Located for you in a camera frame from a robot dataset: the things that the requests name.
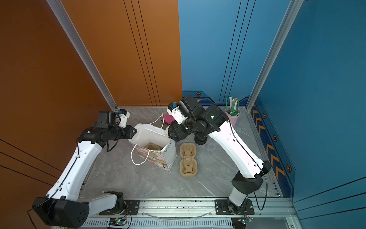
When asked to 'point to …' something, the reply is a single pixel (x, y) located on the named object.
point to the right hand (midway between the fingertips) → (174, 130)
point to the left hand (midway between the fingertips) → (134, 128)
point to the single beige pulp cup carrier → (153, 147)
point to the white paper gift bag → (147, 133)
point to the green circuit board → (116, 222)
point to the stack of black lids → (200, 138)
